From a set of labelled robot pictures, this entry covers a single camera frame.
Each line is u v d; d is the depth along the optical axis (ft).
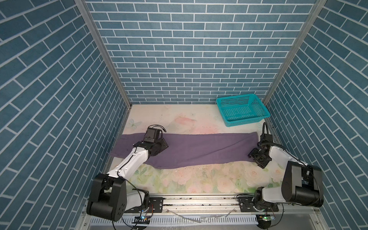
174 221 2.52
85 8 2.32
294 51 2.90
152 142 2.23
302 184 1.42
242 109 3.92
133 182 2.69
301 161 1.59
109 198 1.32
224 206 2.43
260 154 2.38
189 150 3.03
